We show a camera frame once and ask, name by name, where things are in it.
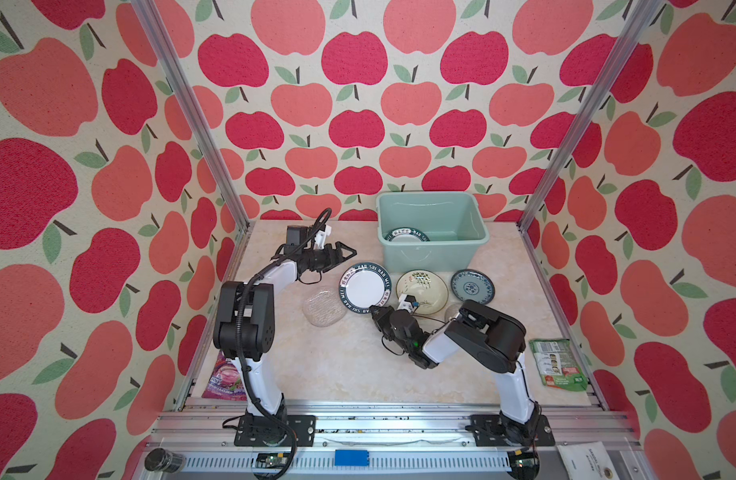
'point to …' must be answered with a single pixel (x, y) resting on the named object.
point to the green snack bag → (558, 365)
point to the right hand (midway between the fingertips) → (371, 305)
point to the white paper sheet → (588, 461)
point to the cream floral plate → (428, 287)
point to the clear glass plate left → (324, 308)
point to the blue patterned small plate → (473, 285)
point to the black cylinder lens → (160, 459)
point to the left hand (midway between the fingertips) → (353, 258)
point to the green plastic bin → (452, 221)
